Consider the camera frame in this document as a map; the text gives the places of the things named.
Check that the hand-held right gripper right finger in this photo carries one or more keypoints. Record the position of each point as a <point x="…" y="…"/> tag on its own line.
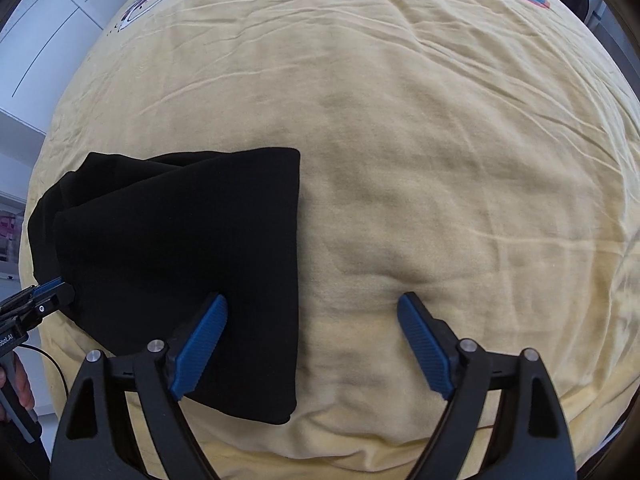
<point x="425" y="345"/>

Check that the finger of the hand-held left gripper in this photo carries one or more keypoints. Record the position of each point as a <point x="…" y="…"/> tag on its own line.
<point x="47" y="297"/>

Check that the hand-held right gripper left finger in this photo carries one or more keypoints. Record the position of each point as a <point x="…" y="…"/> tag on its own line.
<point x="200" y="345"/>

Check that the black pants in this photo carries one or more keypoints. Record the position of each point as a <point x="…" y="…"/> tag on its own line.
<point x="175" y="260"/>

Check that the person's left hand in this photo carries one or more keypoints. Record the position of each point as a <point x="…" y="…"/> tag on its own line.
<point x="25" y="385"/>

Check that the yellow printed duvet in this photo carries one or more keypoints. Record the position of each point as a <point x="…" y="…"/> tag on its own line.
<point x="425" y="185"/>

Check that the white wardrobe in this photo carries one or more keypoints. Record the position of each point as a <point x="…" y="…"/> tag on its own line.
<point x="65" y="20"/>

